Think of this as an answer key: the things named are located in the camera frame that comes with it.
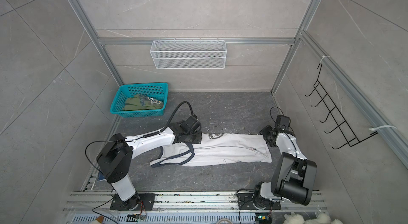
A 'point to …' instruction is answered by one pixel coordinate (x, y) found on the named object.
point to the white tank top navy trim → (215, 149)
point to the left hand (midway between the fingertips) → (200, 135)
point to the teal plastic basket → (158, 90)
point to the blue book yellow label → (101, 177)
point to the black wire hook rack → (333, 117)
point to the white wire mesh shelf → (189, 54)
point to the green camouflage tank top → (141, 102)
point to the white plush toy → (324, 218)
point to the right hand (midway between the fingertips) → (264, 132)
